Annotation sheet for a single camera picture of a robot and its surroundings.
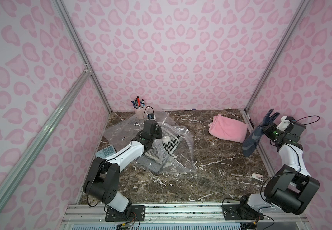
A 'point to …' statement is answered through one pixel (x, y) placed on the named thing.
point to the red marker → (138, 101)
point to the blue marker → (134, 105)
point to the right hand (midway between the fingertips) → (262, 122)
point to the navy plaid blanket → (251, 141)
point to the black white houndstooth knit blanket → (169, 146)
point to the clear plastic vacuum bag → (173, 154)
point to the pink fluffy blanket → (228, 129)
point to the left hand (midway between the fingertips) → (158, 125)
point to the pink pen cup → (139, 113)
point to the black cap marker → (142, 103)
